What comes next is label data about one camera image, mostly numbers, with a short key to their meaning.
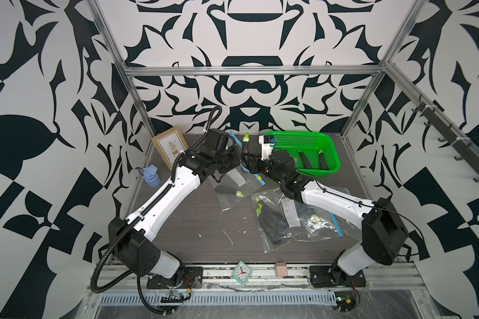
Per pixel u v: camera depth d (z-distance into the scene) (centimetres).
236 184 89
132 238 40
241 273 74
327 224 78
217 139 55
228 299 78
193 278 74
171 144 102
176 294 71
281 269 76
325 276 75
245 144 78
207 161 53
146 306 68
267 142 69
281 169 61
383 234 44
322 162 106
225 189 91
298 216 83
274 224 84
